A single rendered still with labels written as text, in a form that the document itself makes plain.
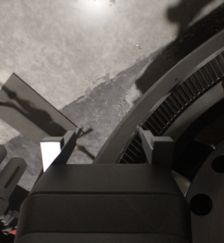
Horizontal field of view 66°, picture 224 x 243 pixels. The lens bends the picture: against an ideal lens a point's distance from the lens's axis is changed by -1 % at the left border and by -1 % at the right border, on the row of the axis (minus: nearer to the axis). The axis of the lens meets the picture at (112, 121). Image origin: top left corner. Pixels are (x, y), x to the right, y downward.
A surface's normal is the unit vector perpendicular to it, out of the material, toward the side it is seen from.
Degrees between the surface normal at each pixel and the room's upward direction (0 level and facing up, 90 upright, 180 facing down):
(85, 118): 0
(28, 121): 0
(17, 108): 0
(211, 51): 90
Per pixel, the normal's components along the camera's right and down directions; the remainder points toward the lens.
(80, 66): -0.12, 0.62
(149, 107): -0.66, -0.63
